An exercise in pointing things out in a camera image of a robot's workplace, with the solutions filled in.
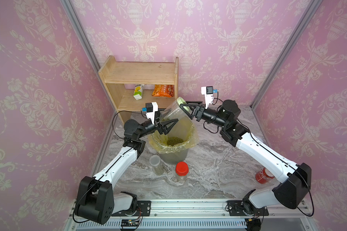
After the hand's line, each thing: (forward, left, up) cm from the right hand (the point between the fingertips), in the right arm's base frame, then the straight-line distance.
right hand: (184, 104), depth 62 cm
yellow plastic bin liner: (+6, -1, -26) cm, 27 cm away
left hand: (-2, +5, -6) cm, 8 cm away
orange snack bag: (+32, +13, -16) cm, 38 cm away
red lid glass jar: (-17, +2, -31) cm, 35 cm away
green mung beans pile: (+7, +7, -40) cm, 41 cm away
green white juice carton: (+31, +28, -16) cm, 45 cm away
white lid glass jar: (-13, +16, -26) cm, 33 cm away
